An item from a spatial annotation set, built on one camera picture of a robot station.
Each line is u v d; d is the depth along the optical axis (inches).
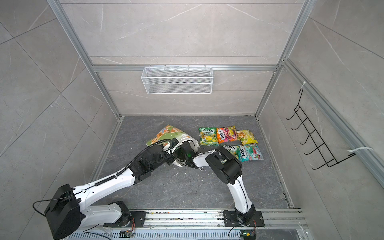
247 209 24.2
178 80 39.6
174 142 25.9
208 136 40.9
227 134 41.3
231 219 28.7
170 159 27.6
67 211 15.2
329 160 23.0
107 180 19.2
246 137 39.7
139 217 28.9
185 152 30.2
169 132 35.6
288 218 29.8
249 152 37.5
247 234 27.6
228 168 21.4
